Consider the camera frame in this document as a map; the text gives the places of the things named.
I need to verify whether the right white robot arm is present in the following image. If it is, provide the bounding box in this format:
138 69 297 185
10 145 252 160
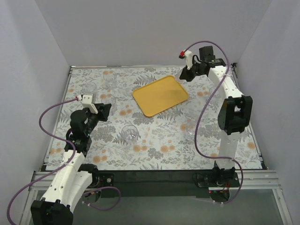
179 46 253 185

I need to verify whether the floral patterned table mat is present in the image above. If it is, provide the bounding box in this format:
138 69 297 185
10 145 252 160
45 66 263 171

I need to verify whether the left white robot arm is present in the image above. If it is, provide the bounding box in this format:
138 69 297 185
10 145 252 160
30 103 112 225

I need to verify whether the clear glass left edge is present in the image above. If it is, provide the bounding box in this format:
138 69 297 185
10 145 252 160
81 82 98 95

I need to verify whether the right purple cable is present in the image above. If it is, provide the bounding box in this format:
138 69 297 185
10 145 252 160
183 41 245 204

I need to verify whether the yellow plastic tray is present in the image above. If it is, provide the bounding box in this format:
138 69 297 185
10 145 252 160
132 75 189 117

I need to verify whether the clear glass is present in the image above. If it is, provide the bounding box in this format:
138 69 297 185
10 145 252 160
101 94 117 115
209 87 222 106
103 70 117 86
185 118 197 138
121 124 138 145

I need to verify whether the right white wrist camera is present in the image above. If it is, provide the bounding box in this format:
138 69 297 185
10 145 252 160
179 50 193 70

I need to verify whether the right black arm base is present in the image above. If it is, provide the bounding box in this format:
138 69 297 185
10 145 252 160
192 172 243 205

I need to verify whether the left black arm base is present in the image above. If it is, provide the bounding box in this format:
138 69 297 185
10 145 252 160
81 173 114 203

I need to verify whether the aluminium frame rail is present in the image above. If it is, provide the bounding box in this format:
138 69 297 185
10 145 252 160
30 170 282 190

